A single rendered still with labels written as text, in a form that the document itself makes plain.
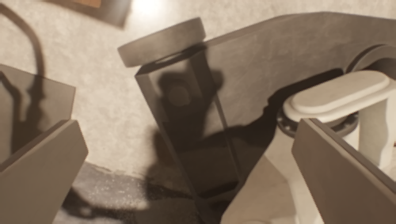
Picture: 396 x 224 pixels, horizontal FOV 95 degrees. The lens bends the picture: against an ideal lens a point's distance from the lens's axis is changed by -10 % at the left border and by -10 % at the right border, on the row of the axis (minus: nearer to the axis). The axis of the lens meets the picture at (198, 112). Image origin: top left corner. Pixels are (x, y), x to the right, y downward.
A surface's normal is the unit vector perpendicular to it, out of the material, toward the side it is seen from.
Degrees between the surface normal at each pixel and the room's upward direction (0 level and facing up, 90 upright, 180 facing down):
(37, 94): 0
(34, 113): 0
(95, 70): 0
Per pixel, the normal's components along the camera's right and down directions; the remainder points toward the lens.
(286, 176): -0.32, -0.85
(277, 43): 0.13, 0.39
